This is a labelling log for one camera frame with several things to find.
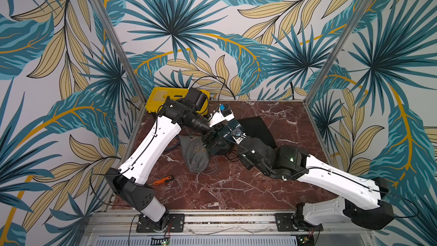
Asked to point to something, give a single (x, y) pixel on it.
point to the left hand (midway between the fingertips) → (224, 140)
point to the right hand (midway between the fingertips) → (243, 146)
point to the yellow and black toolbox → (159, 95)
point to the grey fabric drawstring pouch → (196, 156)
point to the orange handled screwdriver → (170, 178)
